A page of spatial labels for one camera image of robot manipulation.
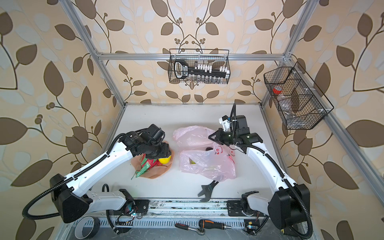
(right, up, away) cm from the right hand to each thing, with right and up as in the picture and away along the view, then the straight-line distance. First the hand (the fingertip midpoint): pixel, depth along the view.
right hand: (209, 137), depth 77 cm
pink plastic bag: (-4, -8, -7) cm, 12 cm away
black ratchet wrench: (-5, -41, -11) cm, 43 cm away
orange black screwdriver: (-2, -38, -10) cm, 40 cm away
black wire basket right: (+46, +17, -4) cm, 49 cm away
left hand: (-22, -8, -2) cm, 23 cm away
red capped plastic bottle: (+42, +27, +11) cm, 51 cm away
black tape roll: (-58, -41, -8) cm, 72 cm away
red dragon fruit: (-34, -15, +3) cm, 37 cm away
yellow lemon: (-22, -11, -4) cm, 25 cm away
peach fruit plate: (-30, -21, +7) cm, 38 cm away
